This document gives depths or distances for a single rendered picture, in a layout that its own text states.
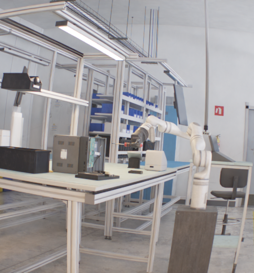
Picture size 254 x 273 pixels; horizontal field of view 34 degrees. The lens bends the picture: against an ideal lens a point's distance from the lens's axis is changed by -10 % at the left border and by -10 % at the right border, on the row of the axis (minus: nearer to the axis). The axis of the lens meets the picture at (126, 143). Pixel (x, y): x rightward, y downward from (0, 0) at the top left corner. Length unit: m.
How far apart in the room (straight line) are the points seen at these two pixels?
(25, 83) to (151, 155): 1.21
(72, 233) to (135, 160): 1.50
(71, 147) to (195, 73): 6.81
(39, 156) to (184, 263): 1.00
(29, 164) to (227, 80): 7.11
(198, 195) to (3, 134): 1.16
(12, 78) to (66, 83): 7.32
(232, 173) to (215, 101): 3.93
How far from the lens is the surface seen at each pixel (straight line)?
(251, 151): 8.94
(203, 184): 2.42
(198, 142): 2.56
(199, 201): 2.43
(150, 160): 3.25
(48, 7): 2.36
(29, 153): 2.23
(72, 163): 2.45
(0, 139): 2.50
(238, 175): 5.24
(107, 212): 5.24
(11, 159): 2.30
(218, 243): 4.00
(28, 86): 2.47
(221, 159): 3.82
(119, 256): 3.91
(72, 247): 2.01
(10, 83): 2.55
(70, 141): 2.45
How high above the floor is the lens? 1.20
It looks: level
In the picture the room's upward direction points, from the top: 4 degrees clockwise
